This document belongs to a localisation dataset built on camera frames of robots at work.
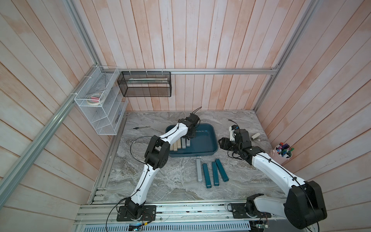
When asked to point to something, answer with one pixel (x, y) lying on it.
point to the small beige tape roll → (255, 136)
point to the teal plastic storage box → (205, 143)
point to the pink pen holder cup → (281, 153)
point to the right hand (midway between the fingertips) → (222, 140)
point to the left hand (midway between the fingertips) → (189, 136)
